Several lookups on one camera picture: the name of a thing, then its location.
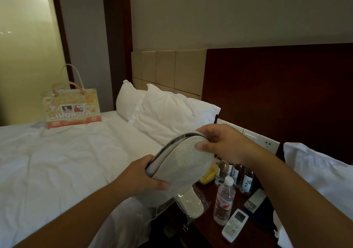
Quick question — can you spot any orange printed gift bag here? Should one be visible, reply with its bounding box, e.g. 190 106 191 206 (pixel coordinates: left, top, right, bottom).
41 64 102 130

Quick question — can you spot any dark blue folder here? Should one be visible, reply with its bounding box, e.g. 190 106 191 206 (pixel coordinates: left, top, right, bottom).
248 195 275 225

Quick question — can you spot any dark wooden nightstand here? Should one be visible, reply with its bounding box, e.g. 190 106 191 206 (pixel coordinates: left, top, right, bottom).
149 156 279 248

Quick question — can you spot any person's left forearm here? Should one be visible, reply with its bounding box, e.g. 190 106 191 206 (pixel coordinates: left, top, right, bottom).
14 184 123 248

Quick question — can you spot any white air conditioner remote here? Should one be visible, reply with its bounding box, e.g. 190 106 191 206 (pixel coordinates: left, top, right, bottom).
221 208 249 243

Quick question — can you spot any white slipper dark trim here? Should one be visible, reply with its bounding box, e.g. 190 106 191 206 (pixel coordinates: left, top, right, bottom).
138 134 215 208
145 131 209 178

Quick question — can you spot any person's left hand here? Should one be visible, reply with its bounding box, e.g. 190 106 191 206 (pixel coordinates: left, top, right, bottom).
113 154 171 202

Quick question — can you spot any grey television remote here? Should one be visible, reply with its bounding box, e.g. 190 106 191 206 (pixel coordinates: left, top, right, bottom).
243 188 267 214

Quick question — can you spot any yellow telephone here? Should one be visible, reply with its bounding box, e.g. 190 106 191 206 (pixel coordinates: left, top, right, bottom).
198 162 218 185

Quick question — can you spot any frosted glass partition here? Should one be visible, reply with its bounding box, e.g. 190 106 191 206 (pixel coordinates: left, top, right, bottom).
0 0 69 127

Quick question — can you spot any white power socket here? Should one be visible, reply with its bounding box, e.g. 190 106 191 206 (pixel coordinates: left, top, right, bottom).
258 134 281 156

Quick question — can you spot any person's right hand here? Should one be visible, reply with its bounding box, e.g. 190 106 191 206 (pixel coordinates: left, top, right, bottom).
195 123 261 170

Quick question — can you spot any beige padded headboard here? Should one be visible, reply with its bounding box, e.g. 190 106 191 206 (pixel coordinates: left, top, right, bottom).
131 48 207 101

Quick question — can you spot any person's right forearm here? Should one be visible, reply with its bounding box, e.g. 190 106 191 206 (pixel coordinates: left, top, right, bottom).
247 145 353 248

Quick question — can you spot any dark wooden frame strip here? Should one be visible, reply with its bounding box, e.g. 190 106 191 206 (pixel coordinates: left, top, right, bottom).
49 0 75 90

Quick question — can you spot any water bottle red label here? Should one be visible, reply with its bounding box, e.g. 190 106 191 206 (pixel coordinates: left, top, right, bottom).
213 176 236 226

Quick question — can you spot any dark red wooden panel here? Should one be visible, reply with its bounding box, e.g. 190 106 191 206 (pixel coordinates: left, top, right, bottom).
201 43 353 166

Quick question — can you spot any white bed duvet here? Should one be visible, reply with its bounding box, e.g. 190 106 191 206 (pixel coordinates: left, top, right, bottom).
0 110 177 248

